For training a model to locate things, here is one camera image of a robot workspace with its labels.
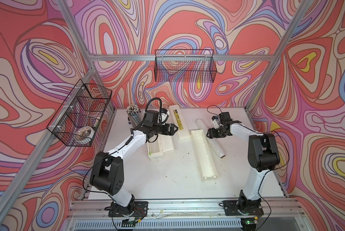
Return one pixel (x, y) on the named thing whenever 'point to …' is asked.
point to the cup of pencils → (133, 112)
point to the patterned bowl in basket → (85, 134)
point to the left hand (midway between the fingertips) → (174, 128)
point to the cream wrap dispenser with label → (163, 144)
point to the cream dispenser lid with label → (179, 121)
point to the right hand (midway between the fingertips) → (212, 137)
